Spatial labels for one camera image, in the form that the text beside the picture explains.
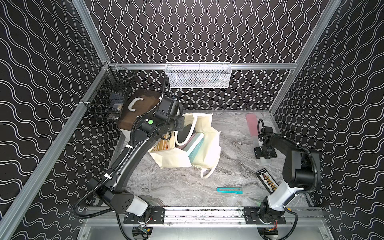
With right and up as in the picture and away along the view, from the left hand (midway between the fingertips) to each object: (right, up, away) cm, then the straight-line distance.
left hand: (179, 117), depth 71 cm
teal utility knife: (+27, -40, +12) cm, 49 cm away
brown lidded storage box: (-29, +11, +27) cm, 41 cm away
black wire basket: (-47, +12, +24) cm, 55 cm away
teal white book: (+7, -17, +18) cm, 26 cm away
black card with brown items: (+49, -35, +13) cm, 62 cm away
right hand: (+53, -23, +23) cm, 62 cm away
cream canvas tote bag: (+13, -20, +16) cm, 29 cm away
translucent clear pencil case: (+49, -16, +29) cm, 59 cm away
